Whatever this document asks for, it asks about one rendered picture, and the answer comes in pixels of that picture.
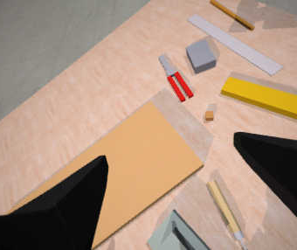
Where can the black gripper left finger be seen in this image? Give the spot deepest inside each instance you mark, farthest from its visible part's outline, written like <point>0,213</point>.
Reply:
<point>63,218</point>

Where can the yellow rectangular bar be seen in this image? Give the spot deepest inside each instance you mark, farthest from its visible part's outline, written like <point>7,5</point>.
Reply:
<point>263,97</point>

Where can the light grey flat bar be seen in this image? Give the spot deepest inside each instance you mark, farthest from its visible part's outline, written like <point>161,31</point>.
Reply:
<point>257,58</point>

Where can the grey cube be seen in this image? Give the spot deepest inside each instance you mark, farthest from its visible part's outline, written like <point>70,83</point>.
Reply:
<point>200,56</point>

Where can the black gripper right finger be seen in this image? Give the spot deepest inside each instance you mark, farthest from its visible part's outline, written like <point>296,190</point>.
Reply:
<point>274,159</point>

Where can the tan rectangular panel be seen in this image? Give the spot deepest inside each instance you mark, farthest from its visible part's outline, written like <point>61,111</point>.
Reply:
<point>147,159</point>

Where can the small tan block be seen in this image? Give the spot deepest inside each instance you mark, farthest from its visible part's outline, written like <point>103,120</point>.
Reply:
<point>209,116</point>

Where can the orange-brown cylinder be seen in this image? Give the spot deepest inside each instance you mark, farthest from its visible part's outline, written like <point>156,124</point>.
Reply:
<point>233,16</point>

